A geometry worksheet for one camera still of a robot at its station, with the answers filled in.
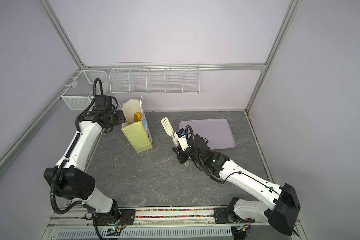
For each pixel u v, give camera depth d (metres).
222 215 0.74
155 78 0.97
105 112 0.59
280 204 0.40
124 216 0.74
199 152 0.54
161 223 0.73
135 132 0.83
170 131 0.69
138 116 0.96
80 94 0.77
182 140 0.63
